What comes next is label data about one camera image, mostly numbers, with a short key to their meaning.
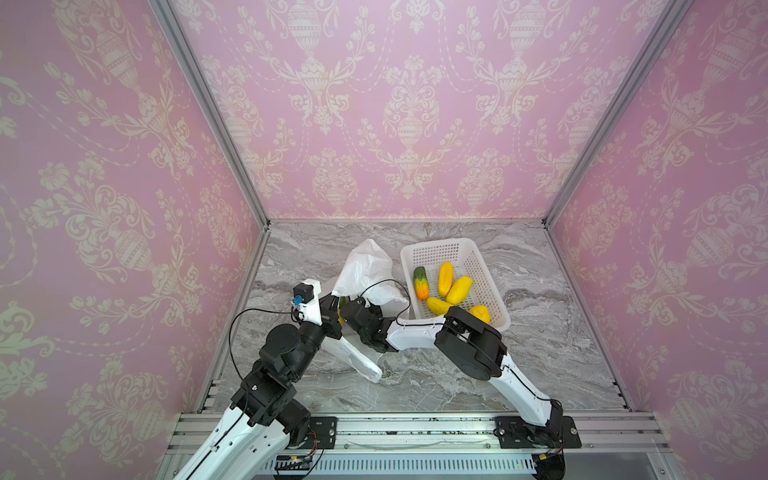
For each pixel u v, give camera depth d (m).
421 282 0.97
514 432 0.74
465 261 1.03
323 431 0.74
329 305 0.63
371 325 0.76
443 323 0.59
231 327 0.95
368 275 0.84
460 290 0.95
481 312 0.87
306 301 0.56
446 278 0.98
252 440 0.49
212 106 0.86
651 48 0.74
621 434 0.76
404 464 0.78
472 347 0.56
